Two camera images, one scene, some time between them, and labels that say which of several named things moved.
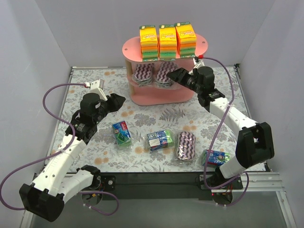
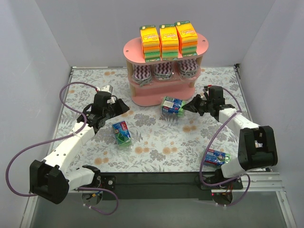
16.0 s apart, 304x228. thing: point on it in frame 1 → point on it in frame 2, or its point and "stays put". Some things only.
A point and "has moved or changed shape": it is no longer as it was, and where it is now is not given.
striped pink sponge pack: x=161 y=69 has moved or changed shape
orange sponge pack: x=167 y=42 stays put
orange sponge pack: x=186 y=39 stays put
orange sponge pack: x=148 y=42 stays put
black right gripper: x=185 y=79 → x=200 y=106
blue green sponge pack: x=123 y=137 stays put
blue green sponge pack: x=160 y=139 → x=172 y=108
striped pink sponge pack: x=143 y=74 stays put
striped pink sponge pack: x=186 y=146 → x=188 y=68
